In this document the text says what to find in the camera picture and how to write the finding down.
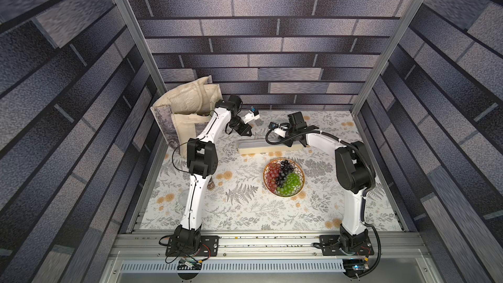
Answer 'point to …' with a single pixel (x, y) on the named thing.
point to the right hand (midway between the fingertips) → (282, 131)
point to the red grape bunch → (272, 173)
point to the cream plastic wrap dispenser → (259, 145)
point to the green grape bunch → (293, 180)
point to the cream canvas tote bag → (179, 111)
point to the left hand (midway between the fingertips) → (250, 131)
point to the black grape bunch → (286, 167)
